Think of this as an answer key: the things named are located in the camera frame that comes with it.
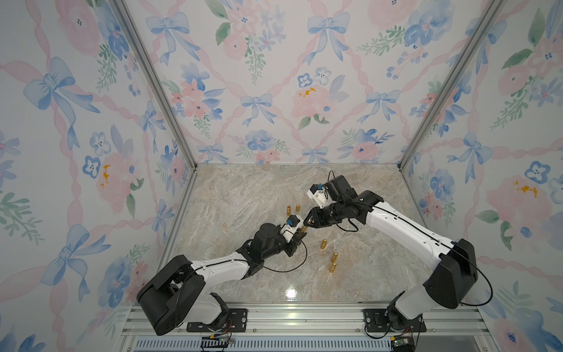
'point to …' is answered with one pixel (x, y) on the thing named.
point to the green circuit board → (404, 344)
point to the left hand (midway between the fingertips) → (304, 230)
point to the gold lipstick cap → (297, 207)
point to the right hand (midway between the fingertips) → (307, 221)
